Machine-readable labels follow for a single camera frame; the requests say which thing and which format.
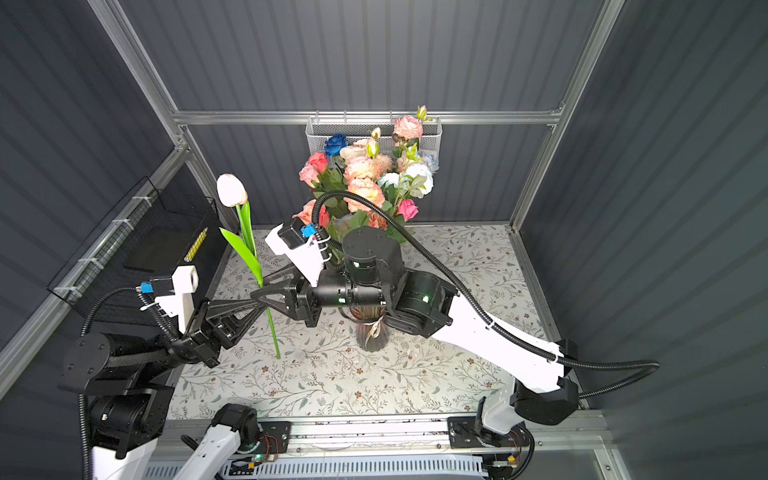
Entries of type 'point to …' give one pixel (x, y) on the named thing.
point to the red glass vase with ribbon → (371, 336)
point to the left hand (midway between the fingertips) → (268, 307)
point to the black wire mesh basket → (152, 232)
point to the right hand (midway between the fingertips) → (258, 296)
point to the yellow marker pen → (188, 258)
